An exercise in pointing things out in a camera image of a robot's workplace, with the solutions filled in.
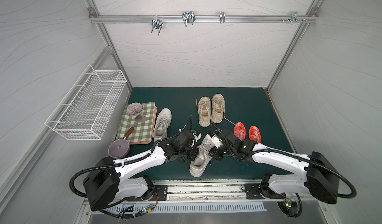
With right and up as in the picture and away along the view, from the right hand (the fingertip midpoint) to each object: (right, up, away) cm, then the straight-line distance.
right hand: (208, 151), depth 80 cm
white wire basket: (-59, +23, -11) cm, 64 cm away
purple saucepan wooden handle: (-52, 0, +6) cm, 52 cm away
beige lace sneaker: (-1, +21, +21) cm, 29 cm away
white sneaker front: (-5, -5, -5) cm, 9 cm away
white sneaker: (-27, +15, +10) cm, 33 cm away
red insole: (+32, +6, +15) cm, 36 cm away
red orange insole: (+22, +8, +16) cm, 28 cm away
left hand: (-5, -1, -1) cm, 5 cm away
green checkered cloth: (-42, +12, +19) cm, 48 cm away
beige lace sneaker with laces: (+9, +24, +23) cm, 35 cm away
